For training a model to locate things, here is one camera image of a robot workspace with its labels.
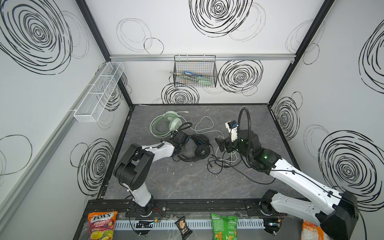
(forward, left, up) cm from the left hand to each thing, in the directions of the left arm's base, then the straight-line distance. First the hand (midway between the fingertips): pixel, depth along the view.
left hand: (182, 149), depth 96 cm
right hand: (-3, -22, +23) cm, 32 cm away
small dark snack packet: (-40, -4, +3) cm, 40 cm away
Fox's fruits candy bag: (-42, +32, +5) cm, 53 cm away
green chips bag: (-40, -23, +5) cm, 47 cm away
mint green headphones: (+18, +17, -1) cm, 25 cm away
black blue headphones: (0, -12, +7) cm, 14 cm away
